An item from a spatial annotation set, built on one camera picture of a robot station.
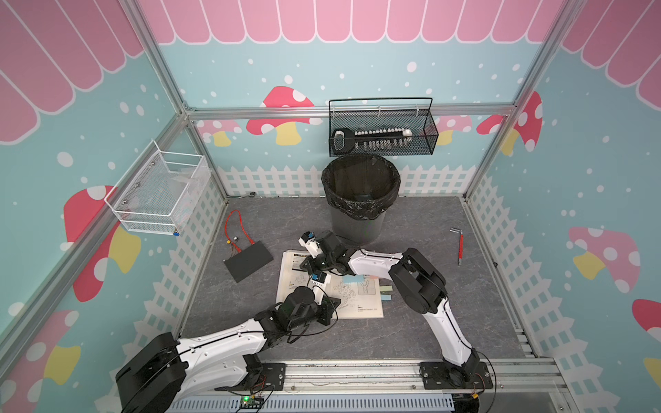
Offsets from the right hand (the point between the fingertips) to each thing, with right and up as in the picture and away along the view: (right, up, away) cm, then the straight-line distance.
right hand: (301, 266), depth 95 cm
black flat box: (-21, +1, +5) cm, 22 cm away
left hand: (+14, -10, -14) cm, 23 cm away
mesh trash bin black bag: (+23, +30, +10) cm, 39 cm away
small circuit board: (-11, -34, -22) cm, 42 cm away
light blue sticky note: (+20, -5, -1) cm, 21 cm away
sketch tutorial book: (+20, -10, -5) cm, 23 cm away
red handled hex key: (+62, +3, +6) cm, 62 cm away
